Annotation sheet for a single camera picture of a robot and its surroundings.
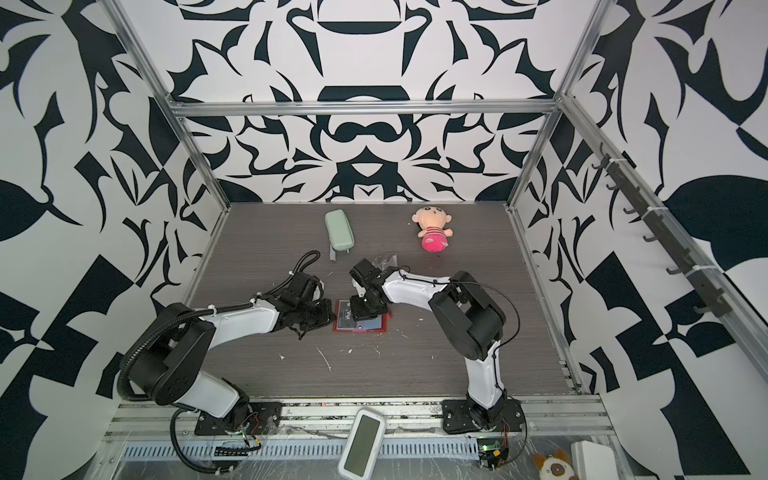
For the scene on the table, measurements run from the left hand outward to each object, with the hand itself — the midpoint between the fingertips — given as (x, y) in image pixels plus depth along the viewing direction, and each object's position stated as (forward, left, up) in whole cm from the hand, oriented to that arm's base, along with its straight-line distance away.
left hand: (340, 312), depth 90 cm
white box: (-37, -58, +3) cm, 69 cm away
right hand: (-1, -5, -1) cm, 5 cm away
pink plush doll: (+32, -31, +4) cm, 45 cm away
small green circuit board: (-35, -38, -2) cm, 51 cm away
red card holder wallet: (-2, -1, -1) cm, 3 cm away
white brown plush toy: (-38, -49, +2) cm, 62 cm away
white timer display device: (-33, -7, +3) cm, 34 cm away
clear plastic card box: (+16, -14, +3) cm, 22 cm away
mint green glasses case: (+30, +2, +1) cm, 30 cm away
